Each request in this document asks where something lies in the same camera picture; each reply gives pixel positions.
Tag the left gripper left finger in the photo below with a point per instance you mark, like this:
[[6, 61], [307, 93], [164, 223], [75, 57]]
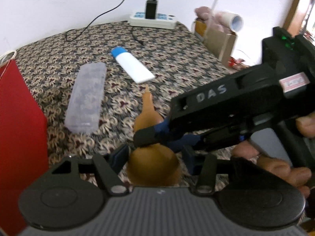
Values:
[[118, 158]]

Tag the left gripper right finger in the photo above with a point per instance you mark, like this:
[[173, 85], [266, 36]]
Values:
[[192, 160]]

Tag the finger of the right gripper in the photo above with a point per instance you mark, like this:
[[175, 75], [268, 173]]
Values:
[[169, 135]]

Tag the brown gourd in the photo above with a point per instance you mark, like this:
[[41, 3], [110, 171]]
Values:
[[154, 165]]

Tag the white tube blue cap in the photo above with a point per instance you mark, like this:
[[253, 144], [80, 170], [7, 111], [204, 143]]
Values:
[[131, 65]]

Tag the right hand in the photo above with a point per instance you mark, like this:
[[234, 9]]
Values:
[[297, 177]]

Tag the red ribbon bow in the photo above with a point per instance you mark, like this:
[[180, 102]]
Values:
[[237, 64]]

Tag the translucent plastic case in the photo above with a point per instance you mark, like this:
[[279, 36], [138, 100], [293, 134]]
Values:
[[83, 112]]

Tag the beige paper bag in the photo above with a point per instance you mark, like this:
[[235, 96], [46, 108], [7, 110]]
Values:
[[220, 44]]

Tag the patterned tablecloth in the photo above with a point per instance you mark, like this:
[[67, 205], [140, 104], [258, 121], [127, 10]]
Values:
[[178, 60]]

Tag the white paper roll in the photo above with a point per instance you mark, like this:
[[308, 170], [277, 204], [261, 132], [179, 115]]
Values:
[[230, 20]]

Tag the red cardboard box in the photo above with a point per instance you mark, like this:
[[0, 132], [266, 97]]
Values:
[[23, 145]]

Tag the pink plush toy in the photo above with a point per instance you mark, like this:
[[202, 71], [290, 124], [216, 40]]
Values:
[[205, 14]]

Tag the white power strip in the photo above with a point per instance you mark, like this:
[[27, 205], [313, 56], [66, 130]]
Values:
[[163, 21]]

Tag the black power adapter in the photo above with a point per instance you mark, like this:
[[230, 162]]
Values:
[[151, 9]]

